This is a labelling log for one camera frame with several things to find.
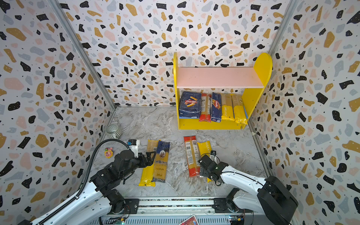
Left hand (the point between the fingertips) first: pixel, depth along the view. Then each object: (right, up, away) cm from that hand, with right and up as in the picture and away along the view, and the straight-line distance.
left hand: (150, 151), depth 75 cm
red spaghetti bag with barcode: (+24, -8, +14) cm, 29 cm away
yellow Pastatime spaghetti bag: (+47, +22, +21) cm, 56 cm away
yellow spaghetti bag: (-3, -17, +6) cm, 19 cm away
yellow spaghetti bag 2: (+56, +23, +22) cm, 64 cm away
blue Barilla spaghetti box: (+39, +22, +20) cm, 49 cm away
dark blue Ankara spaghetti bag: (+4, -10, +12) cm, 16 cm away
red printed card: (+22, -32, -6) cm, 40 cm away
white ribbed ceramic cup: (-35, +8, +28) cm, 46 cm away
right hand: (+31, -13, +12) cm, 36 cm away
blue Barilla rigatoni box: (+21, +27, +21) cm, 40 cm away
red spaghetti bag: (+33, +26, +22) cm, 47 cm away
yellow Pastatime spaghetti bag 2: (+31, -2, +21) cm, 38 cm away
